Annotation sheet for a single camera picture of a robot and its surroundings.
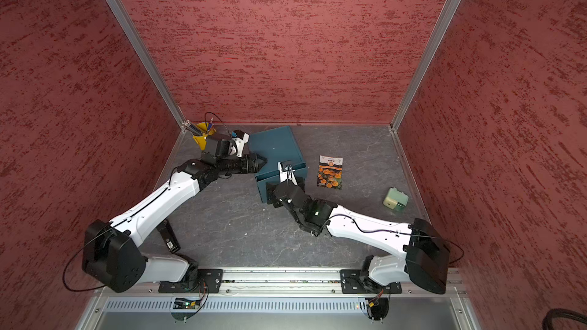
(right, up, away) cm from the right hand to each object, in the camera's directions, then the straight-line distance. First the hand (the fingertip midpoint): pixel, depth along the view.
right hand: (277, 186), depth 77 cm
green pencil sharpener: (+47, -8, +12) cm, 49 cm away
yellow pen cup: (-36, +21, +26) cm, 49 cm away
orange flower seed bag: (+22, +2, +25) cm, 33 cm away
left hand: (-8, +7, +4) cm, 11 cm away
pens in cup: (-41, +22, +23) cm, 52 cm away
